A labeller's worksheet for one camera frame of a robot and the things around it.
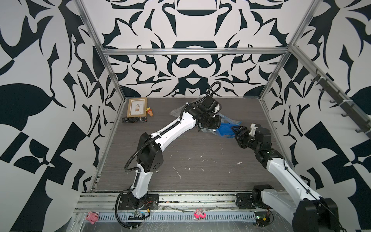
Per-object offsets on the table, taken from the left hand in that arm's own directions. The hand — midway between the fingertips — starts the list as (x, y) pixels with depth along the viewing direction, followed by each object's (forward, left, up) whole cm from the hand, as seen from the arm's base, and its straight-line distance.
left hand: (219, 122), depth 80 cm
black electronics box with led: (-42, -18, -22) cm, 51 cm away
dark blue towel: (-2, -4, -5) cm, 7 cm away
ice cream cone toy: (+24, +44, -18) cm, 53 cm away
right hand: (-2, -7, -4) cm, 9 cm away
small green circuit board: (-38, +43, -18) cm, 60 cm away
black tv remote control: (+18, +54, -19) cm, 60 cm away
